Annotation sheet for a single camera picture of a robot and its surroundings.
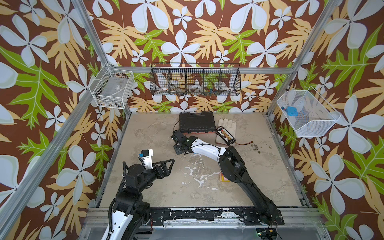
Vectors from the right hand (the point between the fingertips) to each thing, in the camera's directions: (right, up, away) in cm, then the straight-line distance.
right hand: (177, 147), depth 100 cm
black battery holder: (+35, +6, +2) cm, 36 cm away
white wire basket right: (+75, +20, -23) cm, 80 cm away
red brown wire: (+52, +3, +4) cm, 52 cm away
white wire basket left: (-37, +36, -14) cm, 54 cm away
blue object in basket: (+69, +23, -14) cm, 74 cm away
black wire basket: (+12, +45, -2) cm, 47 cm away
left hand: (-2, -3, -28) cm, 28 cm away
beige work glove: (+39, +15, +11) cm, 43 cm away
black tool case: (+15, +18, +15) cm, 27 cm away
